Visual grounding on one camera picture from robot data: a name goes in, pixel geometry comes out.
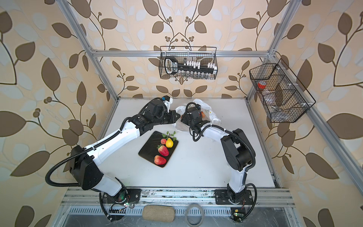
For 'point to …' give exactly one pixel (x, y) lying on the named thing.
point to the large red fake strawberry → (163, 150)
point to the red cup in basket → (262, 84)
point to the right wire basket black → (284, 97)
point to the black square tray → (150, 151)
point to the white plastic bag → (207, 114)
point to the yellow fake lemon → (169, 143)
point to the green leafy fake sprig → (168, 135)
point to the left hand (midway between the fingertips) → (182, 114)
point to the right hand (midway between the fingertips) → (185, 118)
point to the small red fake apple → (163, 141)
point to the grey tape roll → (200, 208)
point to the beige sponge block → (161, 213)
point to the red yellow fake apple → (159, 160)
